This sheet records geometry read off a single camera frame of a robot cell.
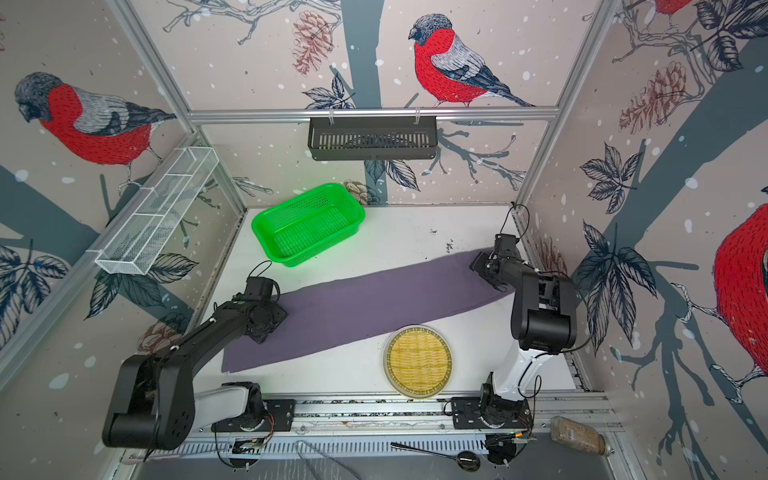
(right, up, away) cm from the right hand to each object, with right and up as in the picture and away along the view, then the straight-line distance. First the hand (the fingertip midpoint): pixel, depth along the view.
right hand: (481, 269), depth 100 cm
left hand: (-66, -14, -11) cm, 68 cm away
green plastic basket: (-64, +16, +17) cm, 68 cm away
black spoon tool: (-13, -40, -32) cm, 53 cm away
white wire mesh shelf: (-93, +10, -28) cm, 98 cm away
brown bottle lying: (+13, -34, -33) cm, 49 cm away
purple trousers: (-40, -11, -12) cm, 43 cm away
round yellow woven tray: (-23, -24, -18) cm, 38 cm away
